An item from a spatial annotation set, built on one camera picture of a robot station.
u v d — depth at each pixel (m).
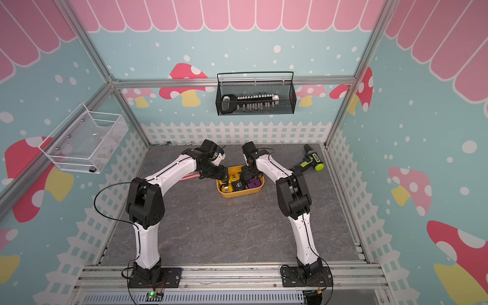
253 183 1.00
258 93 0.92
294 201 0.58
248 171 0.91
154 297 0.73
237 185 0.97
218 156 0.83
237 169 1.05
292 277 0.74
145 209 0.53
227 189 0.97
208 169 0.80
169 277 0.75
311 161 1.07
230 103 0.89
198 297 0.71
